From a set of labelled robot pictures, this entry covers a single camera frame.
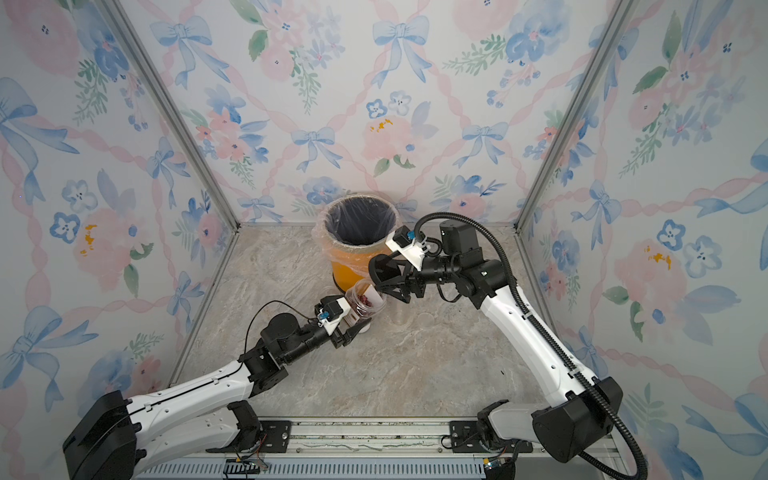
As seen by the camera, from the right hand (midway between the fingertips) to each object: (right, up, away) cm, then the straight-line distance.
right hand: (380, 254), depth 70 cm
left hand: (-5, -12, +2) cm, 13 cm away
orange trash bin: (-11, -6, +15) cm, 19 cm away
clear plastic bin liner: (-10, +9, +30) cm, 33 cm away
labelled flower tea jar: (-3, -11, +5) cm, 13 cm away
